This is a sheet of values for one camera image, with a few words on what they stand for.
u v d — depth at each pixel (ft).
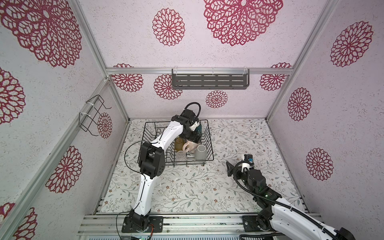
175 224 2.50
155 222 2.44
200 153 2.88
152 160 1.88
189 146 3.08
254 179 1.98
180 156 2.94
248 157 2.25
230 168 2.48
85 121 2.55
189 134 2.74
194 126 2.83
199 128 3.30
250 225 2.43
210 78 3.05
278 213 1.82
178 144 3.14
